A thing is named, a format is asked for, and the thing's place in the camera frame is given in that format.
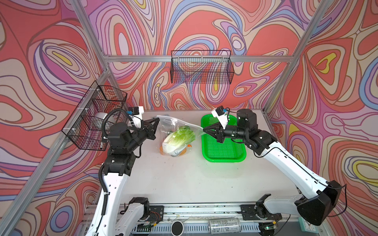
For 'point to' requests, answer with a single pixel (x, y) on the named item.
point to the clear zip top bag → (167, 125)
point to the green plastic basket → (230, 151)
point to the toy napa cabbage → (178, 140)
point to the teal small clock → (306, 226)
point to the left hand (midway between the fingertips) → (160, 119)
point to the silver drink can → (227, 225)
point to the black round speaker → (177, 228)
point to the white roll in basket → (101, 115)
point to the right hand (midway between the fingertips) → (205, 132)
